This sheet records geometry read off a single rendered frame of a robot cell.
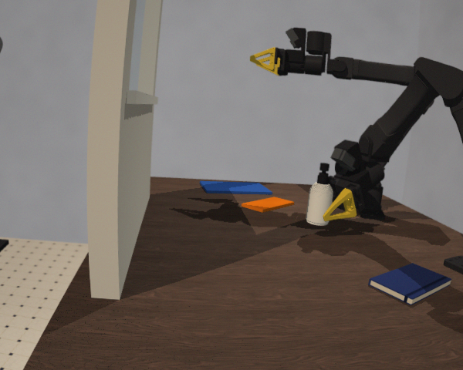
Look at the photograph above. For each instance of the blue flat rectangular pad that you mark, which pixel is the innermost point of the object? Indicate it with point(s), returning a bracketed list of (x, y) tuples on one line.
[(234, 187)]

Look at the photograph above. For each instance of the orange rectangular block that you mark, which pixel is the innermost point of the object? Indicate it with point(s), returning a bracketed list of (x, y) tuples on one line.
[(268, 204)]

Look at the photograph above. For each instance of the clear glass window pane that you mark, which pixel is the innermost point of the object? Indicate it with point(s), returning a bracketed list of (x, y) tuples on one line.
[(144, 49)]

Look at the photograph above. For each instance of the dark blue notebook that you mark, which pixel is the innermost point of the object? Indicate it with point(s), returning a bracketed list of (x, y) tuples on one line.
[(410, 284)]

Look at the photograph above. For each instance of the white spray bottle with black spray head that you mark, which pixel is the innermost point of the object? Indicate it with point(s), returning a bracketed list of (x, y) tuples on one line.
[(320, 198)]

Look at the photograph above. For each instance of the beige window frame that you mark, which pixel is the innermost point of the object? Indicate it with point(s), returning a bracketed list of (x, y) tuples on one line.
[(118, 166)]

